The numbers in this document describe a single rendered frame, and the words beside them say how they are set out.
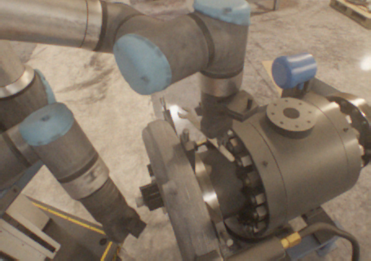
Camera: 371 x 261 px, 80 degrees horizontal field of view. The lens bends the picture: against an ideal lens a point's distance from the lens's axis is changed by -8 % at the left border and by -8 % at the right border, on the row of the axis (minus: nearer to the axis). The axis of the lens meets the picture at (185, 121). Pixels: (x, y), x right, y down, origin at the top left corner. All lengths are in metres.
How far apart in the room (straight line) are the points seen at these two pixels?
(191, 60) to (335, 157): 0.91
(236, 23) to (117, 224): 0.44
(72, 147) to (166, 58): 0.22
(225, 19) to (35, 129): 0.34
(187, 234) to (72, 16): 0.68
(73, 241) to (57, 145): 1.17
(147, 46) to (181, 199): 0.56
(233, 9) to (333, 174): 0.93
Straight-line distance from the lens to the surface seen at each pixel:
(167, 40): 0.33
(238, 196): 1.07
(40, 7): 0.40
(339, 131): 1.19
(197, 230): 0.81
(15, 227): 1.31
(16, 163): 0.56
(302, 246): 1.52
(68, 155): 0.44
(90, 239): 1.53
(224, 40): 0.37
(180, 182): 0.79
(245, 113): 0.44
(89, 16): 0.41
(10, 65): 0.77
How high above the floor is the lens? 1.62
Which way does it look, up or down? 44 degrees down
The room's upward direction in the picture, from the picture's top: 7 degrees counter-clockwise
